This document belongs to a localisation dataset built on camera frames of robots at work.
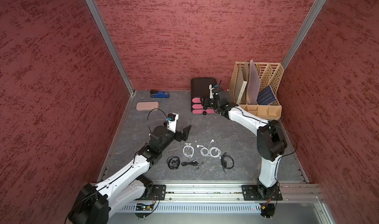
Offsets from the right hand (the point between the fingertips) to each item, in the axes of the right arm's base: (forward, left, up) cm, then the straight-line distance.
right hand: (203, 100), depth 93 cm
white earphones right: (-26, -3, -16) cm, 31 cm away
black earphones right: (-35, -10, -16) cm, 40 cm away
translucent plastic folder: (+13, -36, +2) cm, 38 cm away
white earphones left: (-27, +11, -15) cm, 33 cm away
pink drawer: (+1, +5, 0) cm, 5 cm away
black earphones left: (-34, +19, -15) cm, 42 cm away
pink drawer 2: (-1, +4, -5) cm, 7 cm away
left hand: (-20, +13, +2) cm, 24 cm away
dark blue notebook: (+8, -45, -6) cm, 46 cm away
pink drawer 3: (0, 0, -13) cm, 13 cm away
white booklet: (+3, -25, +10) cm, 27 cm away
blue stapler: (+19, +35, -13) cm, 42 cm away
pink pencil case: (+7, +41, -12) cm, 44 cm away
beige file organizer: (+19, -48, +6) cm, 52 cm away
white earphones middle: (-28, +1, -16) cm, 32 cm away
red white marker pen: (+25, -22, -16) cm, 37 cm away
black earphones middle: (-35, +8, -15) cm, 39 cm away
